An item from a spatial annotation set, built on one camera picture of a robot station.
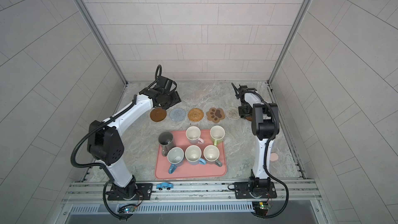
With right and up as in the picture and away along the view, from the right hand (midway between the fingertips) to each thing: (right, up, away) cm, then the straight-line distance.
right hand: (248, 115), depth 100 cm
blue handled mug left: (-43, -19, -20) cm, 51 cm away
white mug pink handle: (-35, -9, -14) cm, 39 cm away
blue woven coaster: (-46, +1, -2) cm, 46 cm away
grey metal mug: (-49, -11, -17) cm, 54 cm away
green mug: (-21, -8, -14) cm, 27 cm away
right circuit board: (-3, -36, -32) cm, 49 cm away
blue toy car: (-47, -28, -30) cm, 62 cm away
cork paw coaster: (-21, +1, -2) cm, 21 cm away
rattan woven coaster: (-34, +1, -1) cm, 35 cm away
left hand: (-42, +11, -12) cm, 45 cm away
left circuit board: (-61, -35, -36) cm, 78 cm away
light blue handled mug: (-35, -19, -19) cm, 44 cm away
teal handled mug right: (-25, -18, -19) cm, 36 cm away
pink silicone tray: (-38, -25, -23) cm, 51 cm away
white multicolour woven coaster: (-10, +2, -1) cm, 11 cm away
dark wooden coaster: (0, -1, -4) cm, 4 cm away
